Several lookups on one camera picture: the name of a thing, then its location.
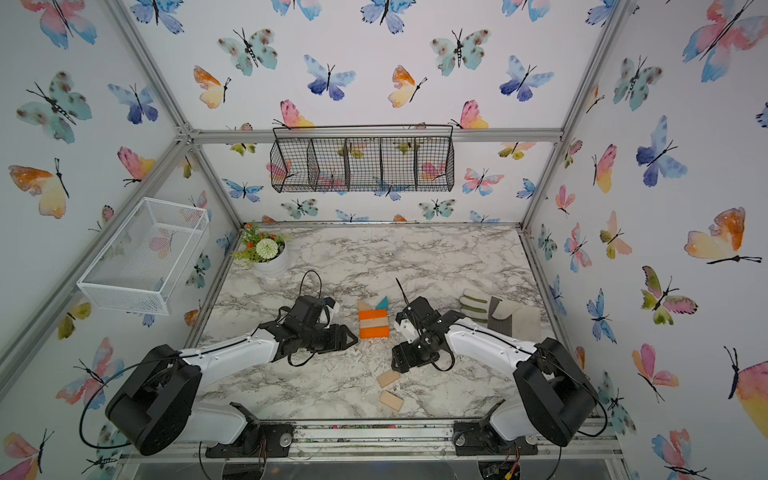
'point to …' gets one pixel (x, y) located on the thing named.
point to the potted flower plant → (267, 253)
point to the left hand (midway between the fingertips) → (354, 339)
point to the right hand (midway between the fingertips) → (405, 359)
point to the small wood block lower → (391, 400)
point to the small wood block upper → (388, 377)
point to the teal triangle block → (383, 304)
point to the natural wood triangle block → (362, 306)
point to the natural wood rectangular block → (375, 322)
